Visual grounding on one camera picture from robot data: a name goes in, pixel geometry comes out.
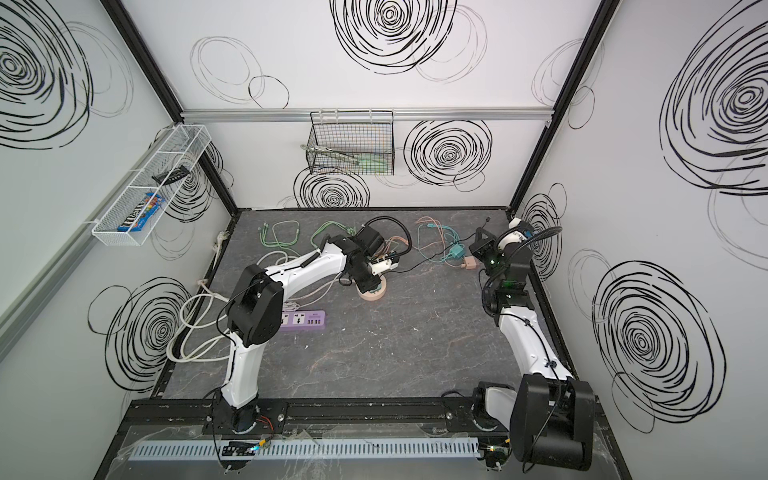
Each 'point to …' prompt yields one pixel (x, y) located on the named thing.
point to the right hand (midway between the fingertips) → (477, 227)
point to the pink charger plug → (469, 263)
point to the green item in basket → (370, 165)
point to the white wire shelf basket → (183, 146)
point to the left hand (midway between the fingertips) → (374, 281)
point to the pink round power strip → (371, 296)
